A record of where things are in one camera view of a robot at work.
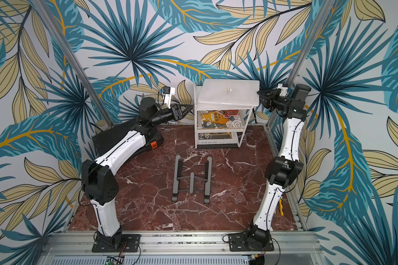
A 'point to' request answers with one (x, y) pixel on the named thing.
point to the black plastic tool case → (101, 140)
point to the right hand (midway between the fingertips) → (239, 92)
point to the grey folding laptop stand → (192, 183)
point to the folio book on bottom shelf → (217, 139)
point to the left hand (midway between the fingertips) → (191, 107)
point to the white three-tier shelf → (246, 112)
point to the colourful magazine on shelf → (213, 118)
